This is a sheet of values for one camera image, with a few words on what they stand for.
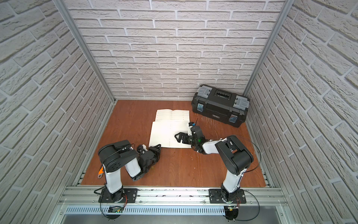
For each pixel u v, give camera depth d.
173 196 0.76
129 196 0.73
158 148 0.88
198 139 0.74
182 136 0.84
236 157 0.49
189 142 0.81
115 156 0.48
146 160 0.70
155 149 0.83
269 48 0.84
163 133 0.98
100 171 0.81
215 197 0.73
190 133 0.84
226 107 0.94
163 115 1.09
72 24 0.76
